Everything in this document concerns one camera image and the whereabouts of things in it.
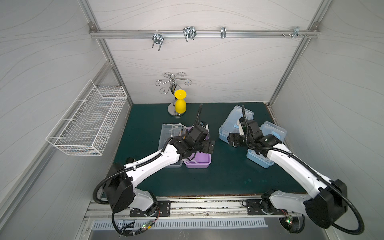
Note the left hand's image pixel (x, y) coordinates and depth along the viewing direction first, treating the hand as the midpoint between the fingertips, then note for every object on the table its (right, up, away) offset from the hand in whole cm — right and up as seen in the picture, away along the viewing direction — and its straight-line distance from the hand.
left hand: (205, 142), depth 78 cm
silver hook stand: (-20, +34, +18) cm, 43 cm away
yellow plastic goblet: (-15, +22, +18) cm, 32 cm away
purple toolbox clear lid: (-23, +4, +21) cm, 32 cm away
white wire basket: (-56, +9, -10) cm, 58 cm away
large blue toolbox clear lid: (+42, +6, +18) cm, 46 cm away
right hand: (+17, +3, +4) cm, 17 cm away
